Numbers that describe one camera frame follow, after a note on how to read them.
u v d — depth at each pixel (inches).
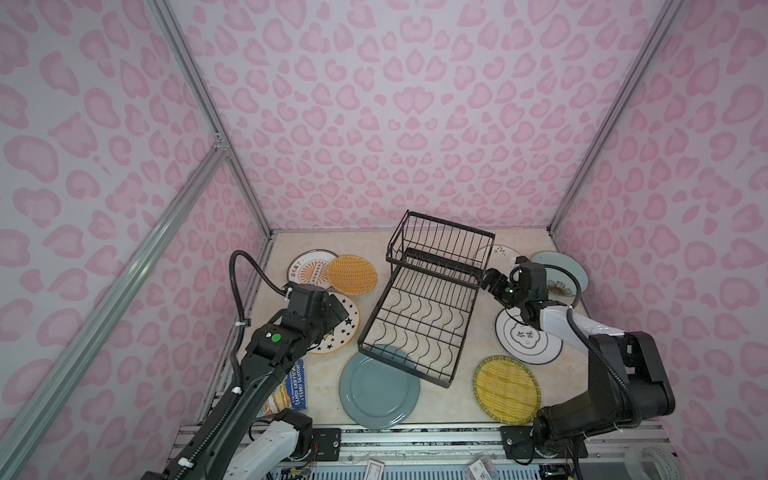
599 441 29.4
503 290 32.2
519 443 29.1
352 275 41.8
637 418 16.6
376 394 31.4
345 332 36.3
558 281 40.7
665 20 27.6
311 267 43.1
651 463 27.7
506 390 31.8
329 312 26.6
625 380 17.5
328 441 28.9
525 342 35.5
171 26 27.6
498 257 34.4
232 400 16.9
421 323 36.5
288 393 31.4
